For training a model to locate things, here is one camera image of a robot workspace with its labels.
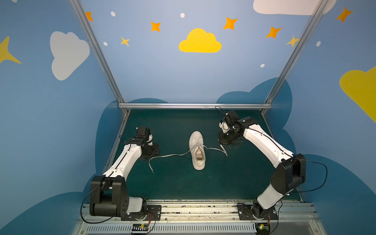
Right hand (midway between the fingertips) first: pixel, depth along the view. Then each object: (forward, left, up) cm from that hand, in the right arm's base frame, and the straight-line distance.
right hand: (220, 140), depth 84 cm
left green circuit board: (-43, +41, -19) cm, 62 cm away
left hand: (-6, +39, -6) cm, 40 cm away
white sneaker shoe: (-2, +14, -7) cm, 16 cm away
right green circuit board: (-40, -21, -20) cm, 49 cm away
